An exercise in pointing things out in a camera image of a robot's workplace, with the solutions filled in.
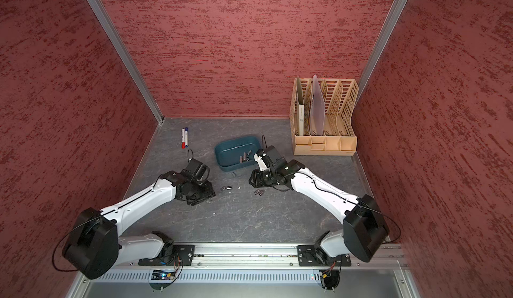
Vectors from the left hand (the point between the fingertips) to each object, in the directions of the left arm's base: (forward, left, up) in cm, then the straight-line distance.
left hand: (209, 200), depth 84 cm
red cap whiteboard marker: (+33, +22, -4) cm, 40 cm away
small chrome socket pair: (+6, -21, -4) cm, 22 cm away
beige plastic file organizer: (+33, -63, +4) cm, 71 cm away
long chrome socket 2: (+23, -11, -3) cm, 26 cm away
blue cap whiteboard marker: (+38, +21, -3) cm, 43 cm away
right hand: (+4, -19, +8) cm, 21 cm away
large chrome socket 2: (+7, -7, -3) cm, 11 cm away
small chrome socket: (+15, -8, -5) cm, 18 cm away
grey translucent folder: (+41, -51, +14) cm, 67 cm away
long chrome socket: (+24, -13, -2) cm, 28 cm away
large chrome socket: (+7, -4, -4) cm, 9 cm away
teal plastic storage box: (+27, -9, -4) cm, 29 cm away
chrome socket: (0, +1, -3) cm, 3 cm away
